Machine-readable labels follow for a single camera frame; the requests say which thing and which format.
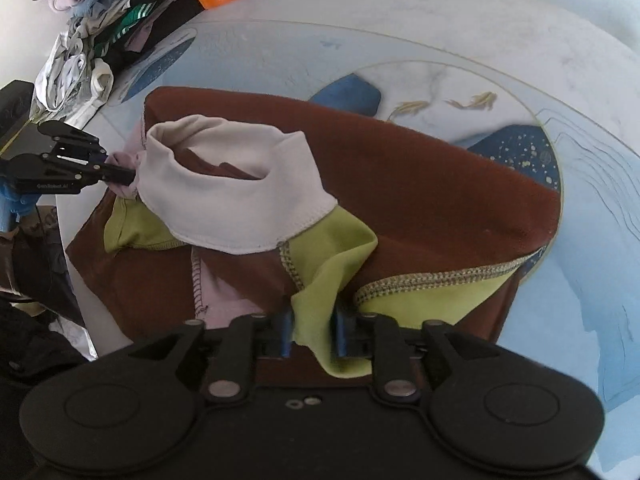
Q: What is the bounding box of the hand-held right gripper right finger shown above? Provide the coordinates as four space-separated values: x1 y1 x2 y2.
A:
334 309 498 403

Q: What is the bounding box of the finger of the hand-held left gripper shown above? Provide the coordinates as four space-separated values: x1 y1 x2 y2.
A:
1 153 138 196
38 121 109 163

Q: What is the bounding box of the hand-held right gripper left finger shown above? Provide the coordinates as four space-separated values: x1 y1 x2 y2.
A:
127 309 294 403

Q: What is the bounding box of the brown green colour-block sweatshirt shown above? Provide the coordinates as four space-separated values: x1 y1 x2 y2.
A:
65 86 562 382

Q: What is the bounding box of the pile of clothes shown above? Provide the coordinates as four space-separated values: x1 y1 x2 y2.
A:
27 0 201 126

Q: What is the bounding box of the person's left hand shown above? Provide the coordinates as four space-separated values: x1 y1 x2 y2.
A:
0 180 42 232

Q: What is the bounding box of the person's dark clothing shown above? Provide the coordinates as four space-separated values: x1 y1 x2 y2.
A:
0 300 98 401

